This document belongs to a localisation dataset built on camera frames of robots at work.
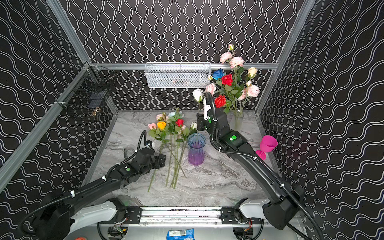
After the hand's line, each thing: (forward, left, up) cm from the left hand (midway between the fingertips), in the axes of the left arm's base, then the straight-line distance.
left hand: (165, 158), depth 82 cm
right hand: (+12, -20, +23) cm, 32 cm away
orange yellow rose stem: (+23, +9, -8) cm, 26 cm away
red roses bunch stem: (+24, -4, -8) cm, 26 cm away
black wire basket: (+34, +52, +17) cm, 65 cm away
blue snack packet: (-33, -12, -12) cm, 37 cm away
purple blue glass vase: (+8, -17, +4) cm, 19 cm away
